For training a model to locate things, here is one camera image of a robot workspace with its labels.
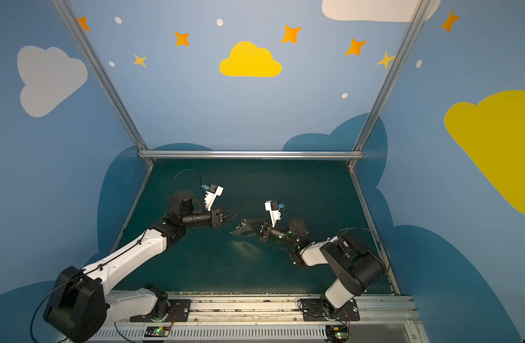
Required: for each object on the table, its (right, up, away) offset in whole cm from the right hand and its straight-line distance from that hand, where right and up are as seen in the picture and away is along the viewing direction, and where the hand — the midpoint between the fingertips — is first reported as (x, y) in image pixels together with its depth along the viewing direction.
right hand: (248, 221), depth 77 cm
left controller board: (-30, -36, -6) cm, 48 cm away
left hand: (-4, +3, -2) cm, 5 cm away
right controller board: (+31, -37, -6) cm, 49 cm away
